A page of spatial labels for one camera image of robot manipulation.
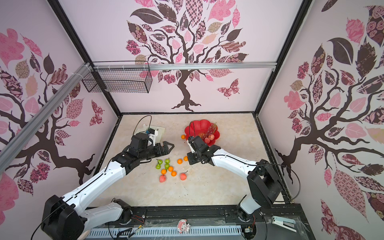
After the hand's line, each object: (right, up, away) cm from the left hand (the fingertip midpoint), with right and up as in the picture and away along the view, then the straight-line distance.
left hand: (169, 149), depth 79 cm
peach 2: (-5, -18, +5) cm, 19 cm away
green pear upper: (-4, -9, +13) cm, 17 cm away
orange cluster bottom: (+1, -16, +9) cm, 18 cm away
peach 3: (+7, -17, +7) cm, 19 cm away
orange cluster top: (-1, -13, +11) cm, 17 cm away
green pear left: (-9, -12, +11) cm, 19 cm away
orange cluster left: (-5, -15, +9) cm, 18 cm away
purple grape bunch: (+25, +10, +25) cm, 36 cm away
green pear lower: (-3, -12, +11) cm, 17 cm away
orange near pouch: (+5, +5, +25) cm, 26 cm away
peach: (+25, +5, +22) cm, 34 cm away
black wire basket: (-36, +45, +16) cm, 60 cm away
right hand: (+11, -4, +7) cm, 14 cm away
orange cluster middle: (+4, -10, +13) cm, 17 cm away
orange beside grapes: (+8, -8, +13) cm, 17 cm away
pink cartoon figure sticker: (+9, -35, -11) cm, 37 cm away
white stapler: (+57, -34, -9) cm, 67 cm away
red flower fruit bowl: (+17, +11, +29) cm, 36 cm away
